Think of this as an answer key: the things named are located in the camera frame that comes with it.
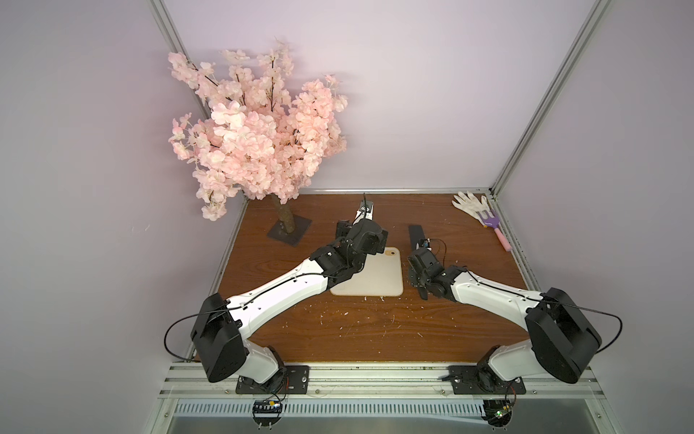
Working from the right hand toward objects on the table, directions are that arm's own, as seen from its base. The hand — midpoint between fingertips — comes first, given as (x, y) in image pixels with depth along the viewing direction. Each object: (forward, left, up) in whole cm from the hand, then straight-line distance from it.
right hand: (418, 265), depth 90 cm
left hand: (+2, +17, +19) cm, 26 cm away
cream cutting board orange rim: (-1, +12, -7) cm, 14 cm away
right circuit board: (-39, -17, -8) cm, 44 cm away
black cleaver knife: (+13, -1, -1) cm, 13 cm away
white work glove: (+31, -31, -7) cm, 45 cm away
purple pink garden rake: (+23, -34, -6) cm, 42 cm away
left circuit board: (-41, +45, -9) cm, 62 cm away
